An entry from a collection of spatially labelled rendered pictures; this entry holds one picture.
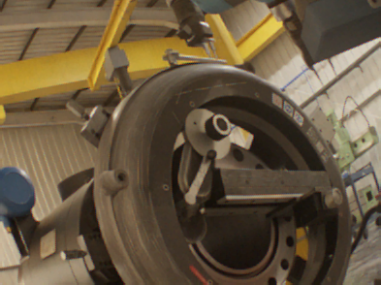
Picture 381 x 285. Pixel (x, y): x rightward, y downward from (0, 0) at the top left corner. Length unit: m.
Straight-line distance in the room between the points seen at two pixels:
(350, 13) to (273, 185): 0.54
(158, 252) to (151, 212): 0.08
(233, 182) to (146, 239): 0.25
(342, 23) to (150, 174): 0.49
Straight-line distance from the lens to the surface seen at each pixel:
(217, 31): 5.39
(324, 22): 0.92
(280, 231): 1.52
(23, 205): 1.80
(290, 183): 1.37
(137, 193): 1.12
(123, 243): 1.11
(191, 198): 1.16
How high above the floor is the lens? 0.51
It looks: 15 degrees up
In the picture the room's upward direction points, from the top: 23 degrees counter-clockwise
